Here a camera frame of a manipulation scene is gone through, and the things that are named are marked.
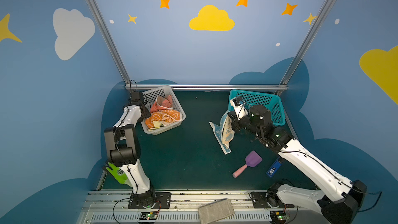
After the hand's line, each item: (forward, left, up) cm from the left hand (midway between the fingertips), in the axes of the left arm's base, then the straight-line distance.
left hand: (143, 115), depth 96 cm
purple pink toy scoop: (-24, -67, -9) cm, 71 cm away
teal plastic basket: (+17, -89, -4) cm, 90 cm away
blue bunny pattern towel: (-15, -49, +7) cm, 52 cm away
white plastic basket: (+20, +1, -3) cm, 20 cm away
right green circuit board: (-50, -73, -10) cm, 89 cm away
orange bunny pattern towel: (-2, -14, +1) cm, 14 cm away
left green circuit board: (-51, -13, -10) cm, 53 cm away
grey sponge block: (-49, -44, -6) cm, 66 cm away
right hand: (-12, -51, +21) cm, 56 cm away
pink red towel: (+12, -10, -1) cm, 16 cm away
